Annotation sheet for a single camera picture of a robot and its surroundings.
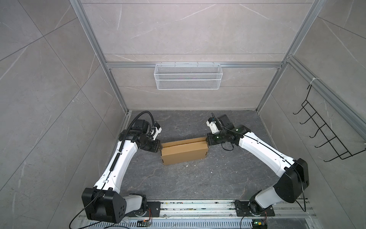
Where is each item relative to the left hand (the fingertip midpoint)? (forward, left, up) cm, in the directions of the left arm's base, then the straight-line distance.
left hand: (158, 144), depth 78 cm
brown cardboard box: (-4, -14, -2) cm, 15 cm away
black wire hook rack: (-15, -82, +15) cm, 85 cm away
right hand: (+3, -28, -1) cm, 28 cm away
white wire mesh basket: (+48, -19, +12) cm, 53 cm away
